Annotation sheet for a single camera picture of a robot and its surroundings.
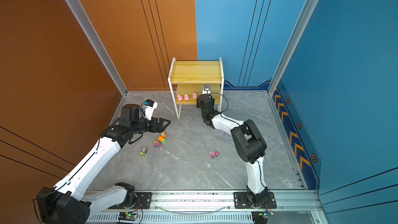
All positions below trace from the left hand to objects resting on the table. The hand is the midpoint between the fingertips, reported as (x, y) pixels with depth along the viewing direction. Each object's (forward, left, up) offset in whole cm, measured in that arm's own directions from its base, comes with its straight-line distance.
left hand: (164, 119), depth 78 cm
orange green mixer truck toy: (-2, +5, -20) cm, 20 cm away
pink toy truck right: (-10, -26, -19) cm, 34 cm away
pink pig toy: (+18, -5, -4) cm, 19 cm away
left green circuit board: (-38, +14, -23) cm, 47 cm away
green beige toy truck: (-8, +14, -19) cm, 25 cm away
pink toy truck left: (-4, +7, -20) cm, 21 cm away
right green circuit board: (-37, -49, -21) cm, 65 cm away
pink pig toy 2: (+19, -9, -4) cm, 22 cm away
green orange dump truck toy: (+2, +5, -19) cm, 20 cm away
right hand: (+22, -19, -5) cm, 30 cm away
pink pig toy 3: (+20, -14, -4) cm, 25 cm away
